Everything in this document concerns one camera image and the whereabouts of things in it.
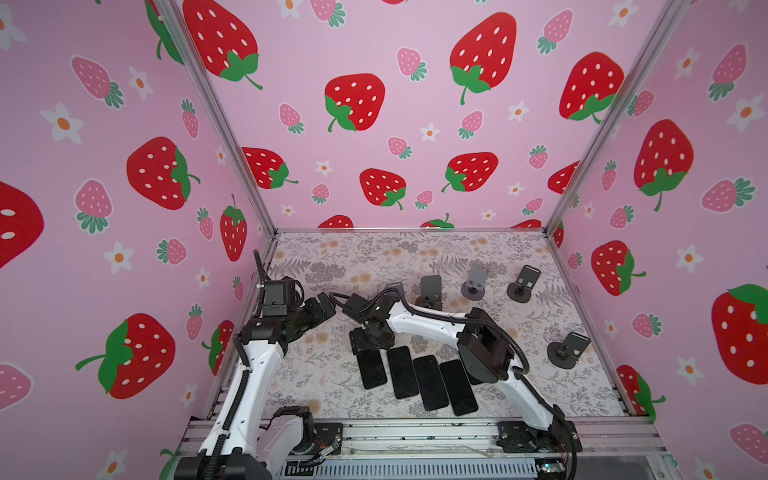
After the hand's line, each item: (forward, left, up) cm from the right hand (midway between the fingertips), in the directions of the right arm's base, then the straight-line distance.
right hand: (361, 349), depth 89 cm
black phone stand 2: (-7, -21, -3) cm, 23 cm away
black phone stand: (-5, -13, -2) cm, 14 cm away
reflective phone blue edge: (-5, -4, -1) cm, 6 cm away
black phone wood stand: (-8, -30, -2) cm, 31 cm away
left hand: (+4, +10, +16) cm, 19 cm away
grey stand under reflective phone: (+24, -34, +3) cm, 42 cm away
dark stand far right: (+28, -51, -2) cm, 58 cm away
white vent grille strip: (-28, -18, -2) cm, 33 cm away
